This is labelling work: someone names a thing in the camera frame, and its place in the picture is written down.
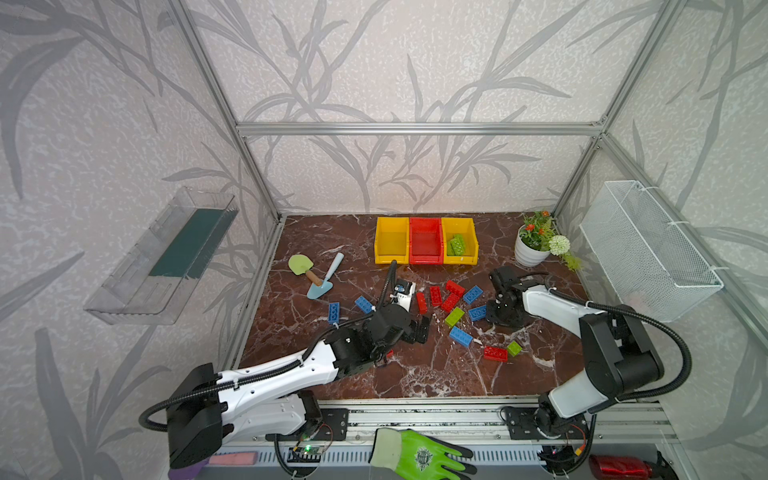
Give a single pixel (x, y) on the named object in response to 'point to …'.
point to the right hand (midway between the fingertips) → (492, 318)
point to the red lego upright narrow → (422, 304)
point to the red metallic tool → (604, 467)
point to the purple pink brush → (193, 472)
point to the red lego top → (455, 288)
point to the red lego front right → (496, 354)
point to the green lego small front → (514, 348)
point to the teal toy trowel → (322, 287)
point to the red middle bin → (425, 241)
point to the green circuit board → (305, 453)
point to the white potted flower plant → (537, 238)
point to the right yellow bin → (460, 244)
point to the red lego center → (435, 295)
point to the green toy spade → (301, 264)
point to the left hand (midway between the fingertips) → (419, 312)
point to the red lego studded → (450, 302)
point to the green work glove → (415, 456)
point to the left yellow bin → (392, 240)
